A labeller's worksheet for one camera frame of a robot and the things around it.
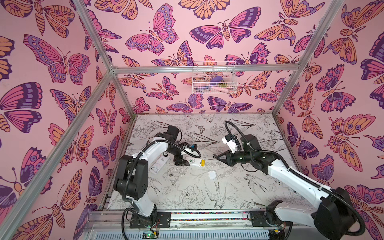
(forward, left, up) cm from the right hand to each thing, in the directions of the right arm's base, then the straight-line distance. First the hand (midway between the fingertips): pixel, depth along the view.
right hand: (218, 155), depth 77 cm
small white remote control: (+4, +10, -16) cm, 20 cm away
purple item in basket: (+47, -2, +15) cm, 49 cm away
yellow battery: (+4, +7, -17) cm, 19 cm away
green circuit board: (-32, +34, -21) cm, 51 cm away
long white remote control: (+4, +35, -17) cm, 39 cm away
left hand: (+6, +16, -9) cm, 19 cm away
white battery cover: (-2, +2, -19) cm, 19 cm away
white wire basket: (+50, +7, +19) cm, 54 cm away
